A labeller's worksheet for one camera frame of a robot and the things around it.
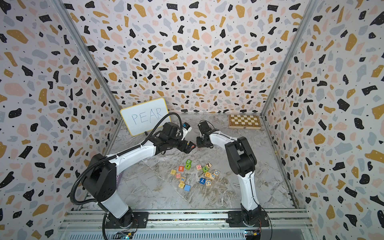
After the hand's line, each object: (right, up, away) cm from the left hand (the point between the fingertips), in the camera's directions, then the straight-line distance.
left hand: (192, 141), depth 86 cm
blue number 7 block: (+6, -23, -1) cm, 24 cm away
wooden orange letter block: (+9, -20, +2) cm, 22 cm away
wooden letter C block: (+9, -24, -1) cm, 25 cm away
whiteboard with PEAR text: (-36, +15, +17) cm, 42 cm away
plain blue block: (-3, -26, -3) cm, 26 cm away
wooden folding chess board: (+38, +13, +28) cm, 49 cm away
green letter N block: (+8, -17, +4) cm, 19 cm away
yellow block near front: (-6, -24, -2) cm, 25 cm away
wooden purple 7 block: (+10, -15, +6) cm, 19 cm away
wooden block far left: (-12, -19, +3) cm, 22 cm away
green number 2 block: (-2, -14, +8) cm, 16 cm away
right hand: (+5, -3, +16) cm, 17 cm away
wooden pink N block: (+4, -16, +6) cm, 18 cm away
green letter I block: (-3, -16, +6) cm, 17 cm away
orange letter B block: (-7, -17, +4) cm, 19 cm away
